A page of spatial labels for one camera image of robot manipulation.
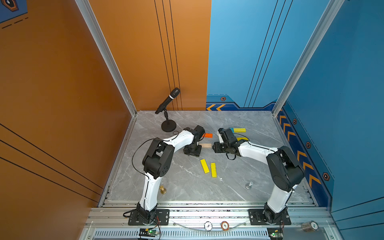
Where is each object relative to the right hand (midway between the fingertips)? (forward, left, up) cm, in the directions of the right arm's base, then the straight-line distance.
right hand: (215, 146), depth 96 cm
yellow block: (+16, -19, -3) cm, 26 cm away
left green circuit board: (-45, +35, -5) cm, 58 cm away
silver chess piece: (-24, -16, -1) cm, 29 cm away
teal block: (+16, -14, -3) cm, 22 cm away
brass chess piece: (-27, +30, -2) cm, 40 cm away
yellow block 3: (-12, +7, -2) cm, 14 cm away
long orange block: (+11, +4, -3) cm, 12 cm away
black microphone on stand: (+21, +34, -3) cm, 40 cm away
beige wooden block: (+2, +6, -3) cm, 7 cm away
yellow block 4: (-17, +2, -3) cm, 17 cm away
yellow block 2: (-8, -9, +20) cm, 24 cm away
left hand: (-2, +13, -4) cm, 14 cm away
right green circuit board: (-45, -26, -6) cm, 52 cm away
